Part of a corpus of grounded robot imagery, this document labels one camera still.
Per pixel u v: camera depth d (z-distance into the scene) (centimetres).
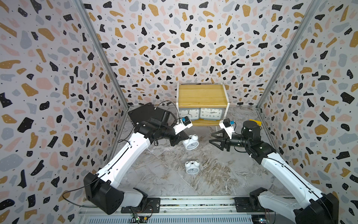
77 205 42
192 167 81
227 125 62
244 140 61
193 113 88
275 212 56
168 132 62
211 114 90
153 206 73
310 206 40
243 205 73
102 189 37
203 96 83
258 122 115
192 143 73
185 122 61
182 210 73
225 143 63
